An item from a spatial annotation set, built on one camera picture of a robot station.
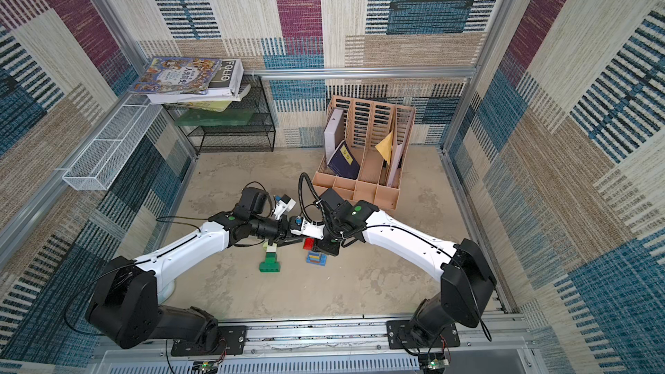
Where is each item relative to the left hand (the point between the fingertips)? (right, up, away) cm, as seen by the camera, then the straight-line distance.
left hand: (305, 235), depth 78 cm
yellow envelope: (+25, +27, +9) cm, 38 cm away
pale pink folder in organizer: (+29, +22, +9) cm, 38 cm away
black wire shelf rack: (-24, +36, +17) cm, 46 cm away
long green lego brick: (-12, -12, +7) cm, 19 cm away
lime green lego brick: (-14, -6, +9) cm, 18 cm away
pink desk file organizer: (+27, +36, +37) cm, 58 cm away
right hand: (+3, -1, +1) cm, 3 cm away
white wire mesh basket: (-55, +21, -7) cm, 59 cm away
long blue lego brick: (+3, -8, +5) cm, 10 cm away
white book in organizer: (+7, +33, +20) cm, 39 cm away
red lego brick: (+1, -2, 0) cm, 3 cm away
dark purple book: (+12, +23, +24) cm, 35 cm away
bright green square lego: (-13, -10, +9) cm, 18 cm away
